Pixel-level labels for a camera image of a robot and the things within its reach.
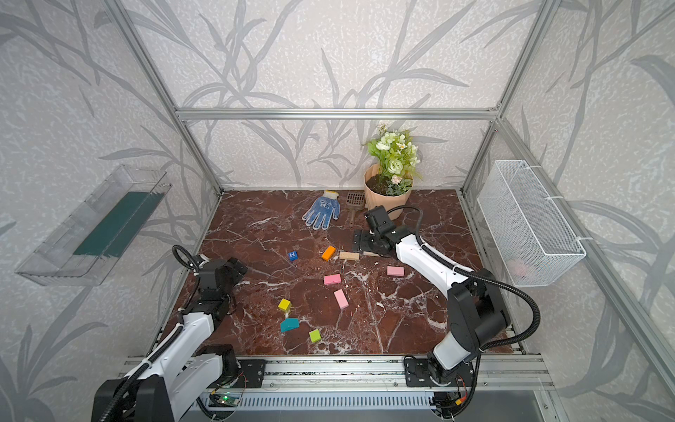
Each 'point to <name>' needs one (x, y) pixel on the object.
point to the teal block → (290, 323)
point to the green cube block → (315, 336)
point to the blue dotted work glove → (322, 207)
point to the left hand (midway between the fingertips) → (234, 257)
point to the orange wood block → (329, 253)
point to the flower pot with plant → (388, 183)
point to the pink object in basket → (520, 270)
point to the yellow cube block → (285, 305)
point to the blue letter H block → (293, 255)
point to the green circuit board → (228, 400)
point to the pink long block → (341, 298)
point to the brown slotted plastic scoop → (355, 201)
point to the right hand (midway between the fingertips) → (365, 235)
